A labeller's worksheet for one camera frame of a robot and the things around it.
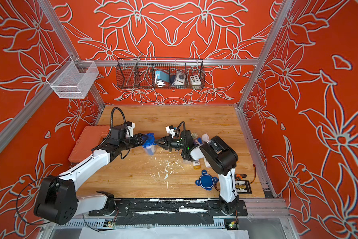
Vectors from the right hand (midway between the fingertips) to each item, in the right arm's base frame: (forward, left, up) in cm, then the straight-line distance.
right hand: (152, 145), depth 79 cm
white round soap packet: (+15, -32, -15) cm, 39 cm away
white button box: (+41, -25, +14) cm, 50 cm away
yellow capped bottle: (-5, -25, -13) cm, 28 cm away
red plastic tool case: (+11, +43, -9) cm, 46 cm away
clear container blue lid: (+2, +2, -2) cm, 3 cm away
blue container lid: (-13, -30, -17) cm, 37 cm away
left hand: (+7, +6, -3) cm, 10 cm away
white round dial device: (+38, -14, +17) cm, 44 cm away
